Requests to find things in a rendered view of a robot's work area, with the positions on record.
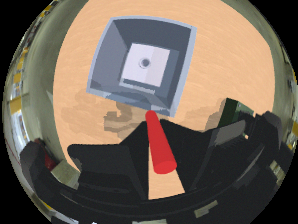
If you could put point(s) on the red peg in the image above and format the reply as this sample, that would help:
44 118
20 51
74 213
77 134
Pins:
162 158

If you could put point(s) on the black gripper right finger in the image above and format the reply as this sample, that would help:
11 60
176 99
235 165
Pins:
192 149

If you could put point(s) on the light blue open box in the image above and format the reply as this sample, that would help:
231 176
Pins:
108 62

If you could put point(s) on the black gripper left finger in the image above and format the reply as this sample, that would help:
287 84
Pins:
130 157

